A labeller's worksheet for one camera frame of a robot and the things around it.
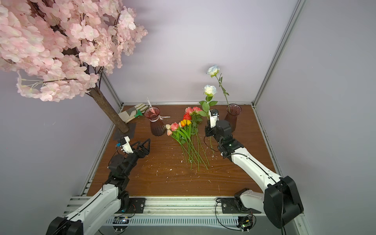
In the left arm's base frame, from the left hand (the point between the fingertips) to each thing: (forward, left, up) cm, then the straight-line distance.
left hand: (146, 140), depth 80 cm
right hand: (+10, -35, +8) cm, 37 cm away
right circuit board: (-35, -52, -18) cm, 65 cm away
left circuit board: (-36, +10, -21) cm, 43 cm away
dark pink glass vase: (+22, -52, +1) cm, 56 cm away
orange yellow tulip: (+23, -20, -13) cm, 33 cm away
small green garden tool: (+33, +18, -15) cm, 40 cm away
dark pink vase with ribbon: (+14, -2, -7) cm, 16 cm away
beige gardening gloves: (+33, +26, -17) cm, 45 cm away
